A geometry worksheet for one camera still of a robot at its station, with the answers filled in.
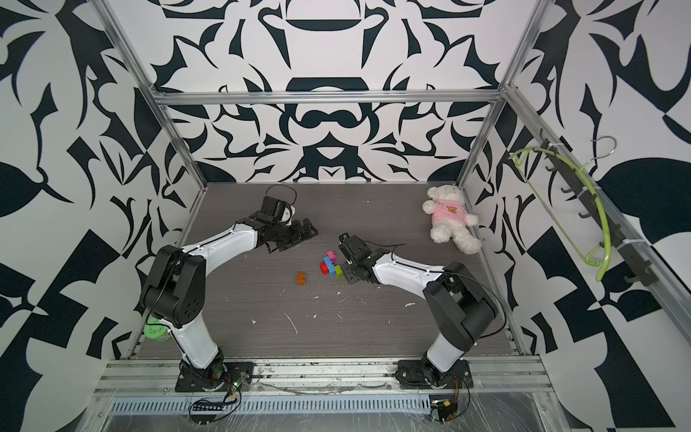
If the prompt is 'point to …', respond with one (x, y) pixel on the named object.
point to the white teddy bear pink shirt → (450, 220)
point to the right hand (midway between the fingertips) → (352, 263)
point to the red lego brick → (324, 268)
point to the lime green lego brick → (338, 272)
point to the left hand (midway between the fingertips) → (307, 231)
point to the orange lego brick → (300, 279)
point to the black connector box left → (203, 418)
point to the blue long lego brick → (331, 266)
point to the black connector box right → (445, 405)
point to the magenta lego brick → (332, 255)
